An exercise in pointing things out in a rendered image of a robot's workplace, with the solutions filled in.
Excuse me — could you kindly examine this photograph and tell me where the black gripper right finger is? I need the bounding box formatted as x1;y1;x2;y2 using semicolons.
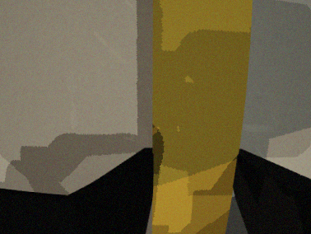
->
232;149;311;234

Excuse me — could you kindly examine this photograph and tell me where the yellow bar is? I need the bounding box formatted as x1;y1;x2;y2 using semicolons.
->
152;0;253;234

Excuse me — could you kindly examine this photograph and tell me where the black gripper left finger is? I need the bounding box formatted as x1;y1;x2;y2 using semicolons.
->
0;147;155;234

